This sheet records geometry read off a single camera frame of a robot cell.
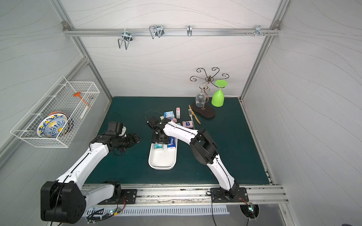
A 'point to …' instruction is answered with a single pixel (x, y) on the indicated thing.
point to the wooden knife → (194, 115)
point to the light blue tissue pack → (170, 114)
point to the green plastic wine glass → (218, 99)
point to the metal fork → (190, 112)
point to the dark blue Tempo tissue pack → (172, 141)
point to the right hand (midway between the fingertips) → (157, 141)
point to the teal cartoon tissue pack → (158, 146)
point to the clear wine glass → (200, 99)
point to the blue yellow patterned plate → (52, 125)
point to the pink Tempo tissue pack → (188, 124)
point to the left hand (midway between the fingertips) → (136, 142)
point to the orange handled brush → (78, 94)
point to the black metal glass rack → (208, 111)
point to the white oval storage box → (163, 159)
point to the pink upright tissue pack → (177, 113)
